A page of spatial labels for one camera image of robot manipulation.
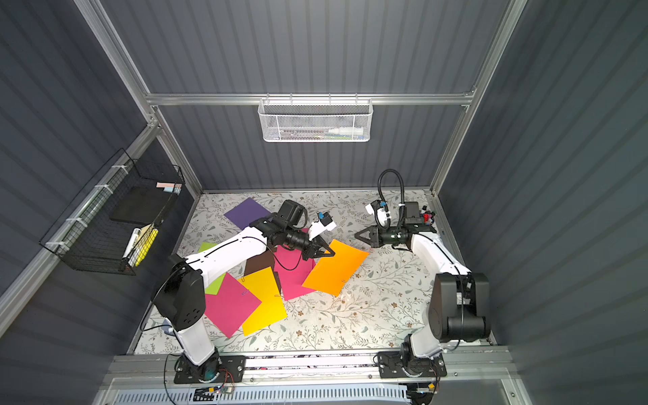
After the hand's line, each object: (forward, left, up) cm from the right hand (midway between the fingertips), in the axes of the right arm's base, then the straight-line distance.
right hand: (362, 236), depth 83 cm
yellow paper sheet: (-10, +35, -18) cm, 41 cm away
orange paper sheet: (-10, +9, -7) cm, 15 cm away
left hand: (-7, +10, +1) cm, 12 cm away
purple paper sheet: (+27, +50, -19) cm, 60 cm away
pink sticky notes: (+14, +67, +10) cm, 69 cm away
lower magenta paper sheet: (-18, +45, -18) cm, 51 cm away
